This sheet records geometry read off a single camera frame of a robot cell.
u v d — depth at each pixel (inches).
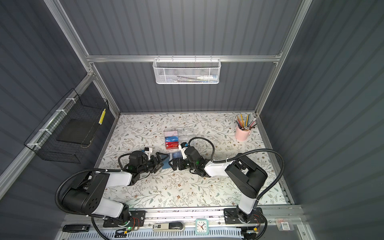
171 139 38.9
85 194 17.5
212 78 35.7
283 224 27.4
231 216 28.6
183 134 42.2
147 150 34.1
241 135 41.0
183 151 31.7
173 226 26.4
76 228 27.3
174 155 37.4
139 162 29.0
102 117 32.6
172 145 39.0
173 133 39.0
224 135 41.7
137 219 28.4
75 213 17.5
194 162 27.5
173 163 30.4
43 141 24.1
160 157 32.3
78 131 29.6
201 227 27.3
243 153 19.0
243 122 39.8
